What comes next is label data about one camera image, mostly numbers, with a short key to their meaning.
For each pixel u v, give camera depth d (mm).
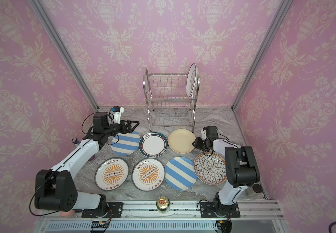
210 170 873
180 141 978
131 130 744
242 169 479
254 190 715
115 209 745
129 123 741
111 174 861
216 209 669
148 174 854
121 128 744
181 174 856
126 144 982
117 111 736
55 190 421
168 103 1161
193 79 897
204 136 895
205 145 828
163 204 671
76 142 781
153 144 982
